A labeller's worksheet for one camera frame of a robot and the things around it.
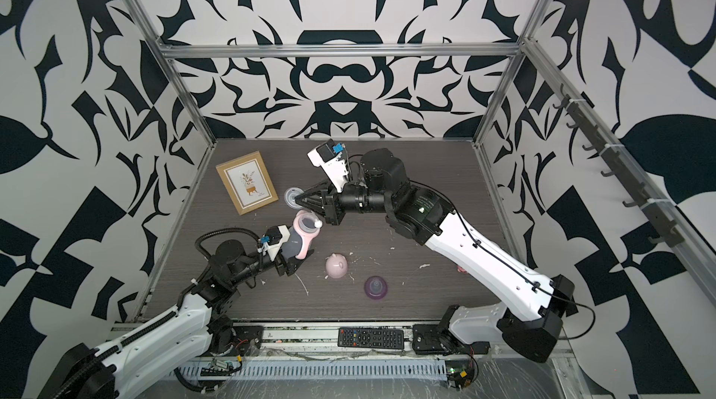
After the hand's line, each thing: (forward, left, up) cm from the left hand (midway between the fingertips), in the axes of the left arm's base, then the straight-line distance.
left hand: (302, 232), depth 76 cm
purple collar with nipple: (-11, -20, -14) cm, 27 cm away
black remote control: (-23, -18, -15) cm, 33 cm away
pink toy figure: (-13, -38, +5) cm, 41 cm away
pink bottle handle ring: (-6, -3, +9) cm, 11 cm away
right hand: (-4, -3, +23) cm, 24 cm away
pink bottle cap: (-5, -8, -13) cm, 16 cm away
